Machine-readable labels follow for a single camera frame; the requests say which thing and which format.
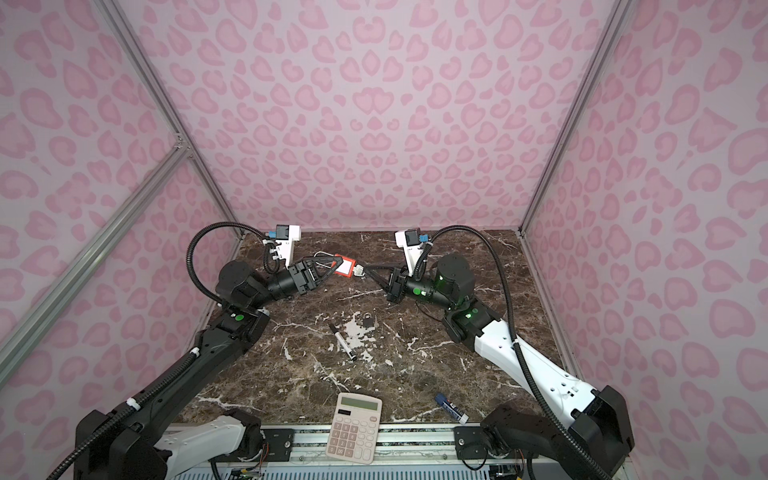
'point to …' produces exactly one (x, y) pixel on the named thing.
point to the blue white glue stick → (448, 406)
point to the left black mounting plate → (280, 443)
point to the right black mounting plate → (470, 443)
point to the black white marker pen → (343, 342)
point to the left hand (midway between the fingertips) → (340, 259)
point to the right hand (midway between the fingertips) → (368, 271)
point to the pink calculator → (354, 428)
